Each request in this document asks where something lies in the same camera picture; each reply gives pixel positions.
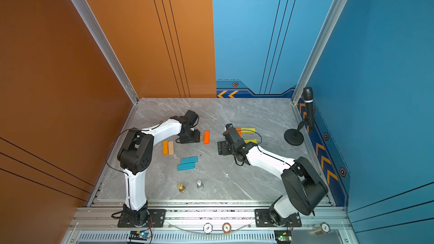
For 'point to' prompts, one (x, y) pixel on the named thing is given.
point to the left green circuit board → (140, 235)
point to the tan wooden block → (201, 138)
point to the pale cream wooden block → (170, 148)
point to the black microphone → (308, 94)
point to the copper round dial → (226, 227)
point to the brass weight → (181, 188)
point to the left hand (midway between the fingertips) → (197, 138)
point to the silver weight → (199, 186)
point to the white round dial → (207, 228)
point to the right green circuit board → (283, 236)
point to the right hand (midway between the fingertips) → (224, 144)
